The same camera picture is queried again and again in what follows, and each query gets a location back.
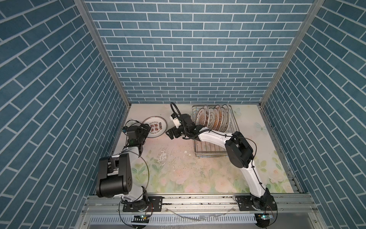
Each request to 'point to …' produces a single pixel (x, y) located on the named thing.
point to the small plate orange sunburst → (201, 117)
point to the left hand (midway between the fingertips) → (146, 127)
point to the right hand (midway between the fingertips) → (169, 128)
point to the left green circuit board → (142, 219)
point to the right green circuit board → (263, 218)
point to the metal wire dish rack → (209, 149)
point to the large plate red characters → (158, 126)
